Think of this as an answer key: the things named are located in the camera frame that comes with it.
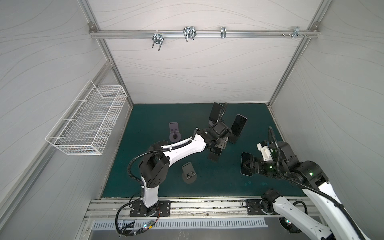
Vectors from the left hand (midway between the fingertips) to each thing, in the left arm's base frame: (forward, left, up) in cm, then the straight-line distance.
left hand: (222, 137), depth 85 cm
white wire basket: (-8, +66, +17) cm, 69 cm away
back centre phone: (+29, +1, -10) cm, 31 cm away
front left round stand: (-19, +19, -9) cm, 28 cm away
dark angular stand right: (+8, -10, -14) cm, 19 cm away
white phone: (-11, +5, +4) cm, 12 cm away
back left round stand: (+9, +30, -14) cm, 35 cm away
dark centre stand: (-5, +4, -10) cm, 12 cm away
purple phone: (+13, -13, -4) cm, 18 cm away
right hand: (-17, -11, +7) cm, 22 cm away
